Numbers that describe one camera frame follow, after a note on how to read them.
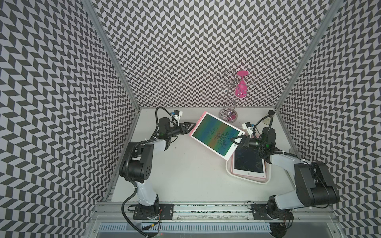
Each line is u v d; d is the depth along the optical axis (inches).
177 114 32.9
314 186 17.3
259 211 29.0
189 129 32.5
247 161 34.2
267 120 41.2
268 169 32.6
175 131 31.5
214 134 33.1
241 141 30.3
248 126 30.9
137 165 18.6
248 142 28.9
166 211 28.7
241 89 39.2
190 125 35.3
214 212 29.6
